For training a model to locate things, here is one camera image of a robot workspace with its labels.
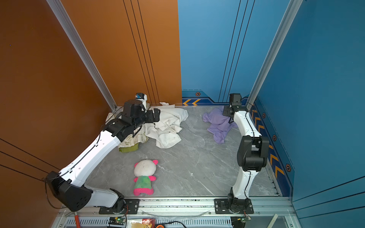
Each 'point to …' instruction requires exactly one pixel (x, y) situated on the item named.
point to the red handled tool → (77, 221)
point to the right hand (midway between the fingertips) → (228, 110)
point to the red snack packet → (149, 223)
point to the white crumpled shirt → (165, 132)
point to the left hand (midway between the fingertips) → (153, 109)
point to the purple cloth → (219, 123)
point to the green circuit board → (117, 221)
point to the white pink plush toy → (144, 170)
